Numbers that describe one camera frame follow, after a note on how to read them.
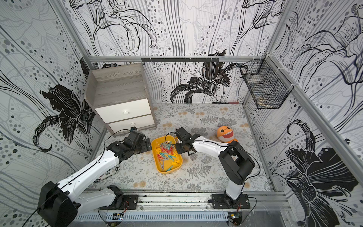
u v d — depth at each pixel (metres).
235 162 0.46
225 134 0.90
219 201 0.72
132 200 0.73
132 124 0.95
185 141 0.68
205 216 0.76
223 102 1.23
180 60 0.91
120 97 0.82
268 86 0.88
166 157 0.89
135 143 0.61
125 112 0.83
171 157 0.88
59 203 0.38
